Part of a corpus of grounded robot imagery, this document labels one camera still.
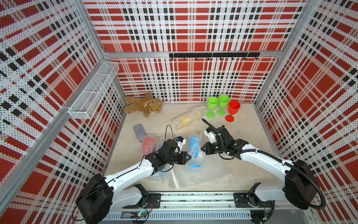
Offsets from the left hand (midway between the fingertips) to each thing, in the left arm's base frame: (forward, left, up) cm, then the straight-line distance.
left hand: (192, 157), depth 79 cm
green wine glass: (+39, -16, +4) cm, 43 cm away
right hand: (+5, -7, +1) cm, 9 cm away
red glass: (+35, -30, +5) cm, 46 cm away
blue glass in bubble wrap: (-9, +18, -3) cm, 20 cm away
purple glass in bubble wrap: (+22, +37, -7) cm, 44 cm away
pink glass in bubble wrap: (+10, +27, -3) cm, 29 cm away
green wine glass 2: (+43, -25, +3) cm, 50 cm away
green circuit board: (-26, +28, -9) cm, 39 cm away
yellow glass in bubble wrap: (+35, -4, -3) cm, 36 cm away
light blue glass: (+8, -2, +3) cm, 9 cm away
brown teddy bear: (+46, +36, -3) cm, 58 cm away
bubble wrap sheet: (-5, -13, -8) cm, 16 cm away
